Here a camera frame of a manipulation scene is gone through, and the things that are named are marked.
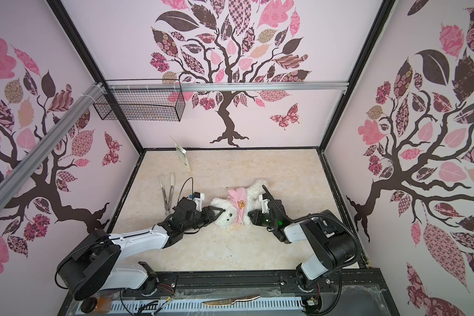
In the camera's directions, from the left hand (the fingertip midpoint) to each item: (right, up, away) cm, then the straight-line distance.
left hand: (222, 215), depth 84 cm
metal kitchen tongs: (-29, +12, +19) cm, 36 cm away
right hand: (+12, 0, +6) cm, 13 cm away
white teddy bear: (+2, -2, -1) cm, 3 cm away
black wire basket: (-54, +60, +37) cm, 89 cm away
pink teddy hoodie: (+7, +7, +4) cm, 11 cm away
